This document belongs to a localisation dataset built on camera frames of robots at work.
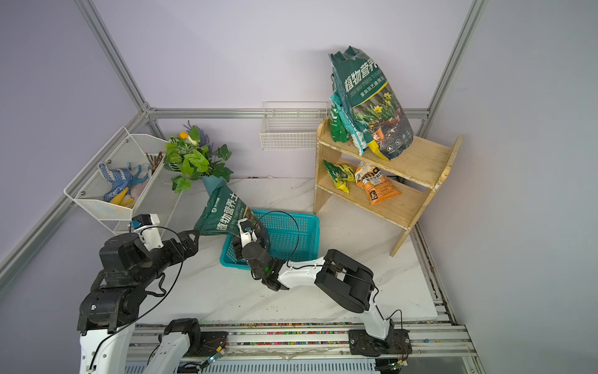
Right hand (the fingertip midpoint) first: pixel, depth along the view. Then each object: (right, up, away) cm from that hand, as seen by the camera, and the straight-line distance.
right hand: (240, 232), depth 83 cm
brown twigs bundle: (-32, +26, 0) cm, 41 cm away
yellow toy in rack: (-34, +12, -12) cm, 38 cm away
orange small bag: (+50, +17, -1) cm, 53 cm away
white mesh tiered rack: (-27, +14, -8) cm, 31 cm away
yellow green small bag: (+37, +21, +1) cm, 42 cm away
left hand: (-11, +1, -18) cm, 21 cm away
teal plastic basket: (+18, -4, +17) cm, 25 cm away
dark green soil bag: (-4, +8, -5) cm, 10 cm away
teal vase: (-16, +19, +12) cm, 27 cm away
